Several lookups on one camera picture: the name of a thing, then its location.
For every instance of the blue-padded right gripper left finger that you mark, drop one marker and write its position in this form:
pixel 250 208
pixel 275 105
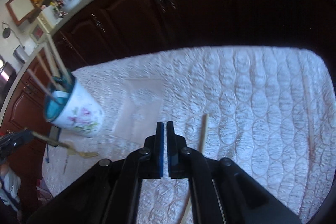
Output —
pixel 109 191

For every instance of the metal fork wooden handle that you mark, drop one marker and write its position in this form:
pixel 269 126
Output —
pixel 70 149

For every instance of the white microwave oven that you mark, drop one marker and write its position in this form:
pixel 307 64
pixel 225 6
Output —
pixel 45 22

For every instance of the black phone with lanyard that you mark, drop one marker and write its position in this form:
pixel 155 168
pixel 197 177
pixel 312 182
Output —
pixel 54 135

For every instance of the dark wooden kitchen cabinets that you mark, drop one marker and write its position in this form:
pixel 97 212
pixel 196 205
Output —
pixel 157 8

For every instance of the floral ceramic utensil cup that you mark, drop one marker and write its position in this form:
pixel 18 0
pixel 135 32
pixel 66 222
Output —
pixel 73 109

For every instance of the wooden chopstick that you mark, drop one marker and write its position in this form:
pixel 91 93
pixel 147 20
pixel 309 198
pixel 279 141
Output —
pixel 39 83
pixel 48 74
pixel 58 59
pixel 51 61
pixel 195 172

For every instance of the pink quilted table cloth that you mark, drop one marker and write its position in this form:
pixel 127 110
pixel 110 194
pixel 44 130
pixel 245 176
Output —
pixel 271 110

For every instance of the white gloved left hand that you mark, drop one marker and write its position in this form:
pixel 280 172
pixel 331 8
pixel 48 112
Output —
pixel 10 185

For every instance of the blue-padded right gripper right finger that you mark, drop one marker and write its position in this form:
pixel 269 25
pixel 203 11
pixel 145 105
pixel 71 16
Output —
pixel 225 193

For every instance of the silver electric kettle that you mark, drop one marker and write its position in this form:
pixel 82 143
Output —
pixel 20 55

